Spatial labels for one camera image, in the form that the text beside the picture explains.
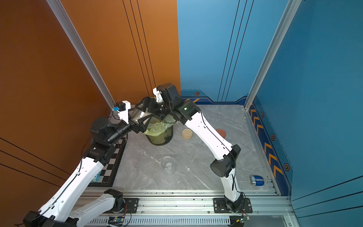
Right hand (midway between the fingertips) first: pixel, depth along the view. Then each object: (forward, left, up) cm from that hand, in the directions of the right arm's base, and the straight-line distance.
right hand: (142, 109), depth 64 cm
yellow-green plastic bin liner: (+1, -4, -14) cm, 15 cm away
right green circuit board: (-38, -48, -40) cm, 73 cm away
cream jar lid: (+13, -20, -39) cm, 46 cm away
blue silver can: (-20, -60, -38) cm, 73 cm away
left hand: (0, -1, -1) cm, 2 cm away
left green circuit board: (-38, +15, -42) cm, 59 cm away
